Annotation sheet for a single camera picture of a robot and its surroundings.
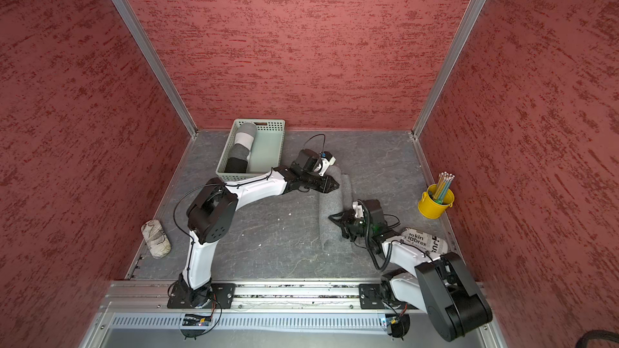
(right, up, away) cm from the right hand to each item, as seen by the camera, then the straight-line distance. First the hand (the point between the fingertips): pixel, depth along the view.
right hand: (328, 223), depth 85 cm
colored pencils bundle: (+41, +14, 0) cm, 44 cm away
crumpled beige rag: (-61, -5, -2) cm, 61 cm away
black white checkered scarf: (-39, +24, +18) cm, 49 cm away
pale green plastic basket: (-34, +28, +27) cm, 52 cm away
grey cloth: (+3, +7, +2) cm, 8 cm away
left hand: (+3, +12, +4) cm, 13 cm away
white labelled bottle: (+36, -6, -2) cm, 37 cm away
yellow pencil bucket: (+39, +4, +3) cm, 39 cm away
